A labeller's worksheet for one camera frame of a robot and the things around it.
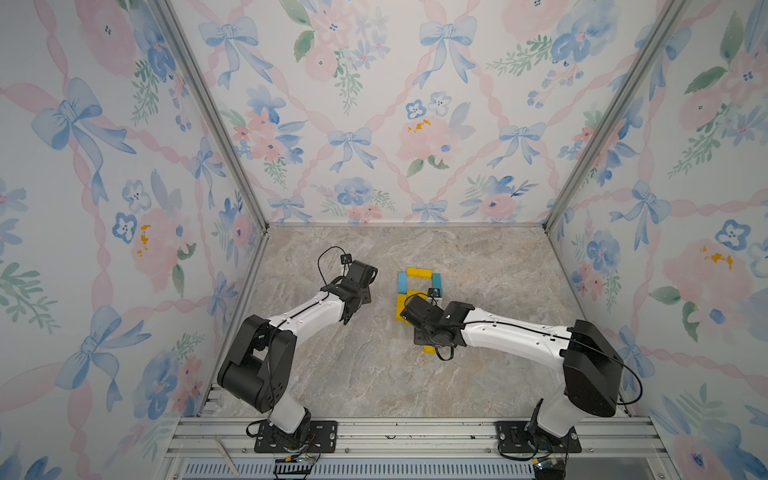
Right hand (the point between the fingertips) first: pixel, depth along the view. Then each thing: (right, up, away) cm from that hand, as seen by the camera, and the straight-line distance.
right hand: (425, 332), depth 85 cm
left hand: (-20, +12, +8) cm, 24 cm away
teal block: (+7, +13, +19) cm, 23 cm away
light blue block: (-6, +12, +19) cm, 23 cm away
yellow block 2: (-2, +9, +18) cm, 20 cm away
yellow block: (0, +16, +20) cm, 25 cm away
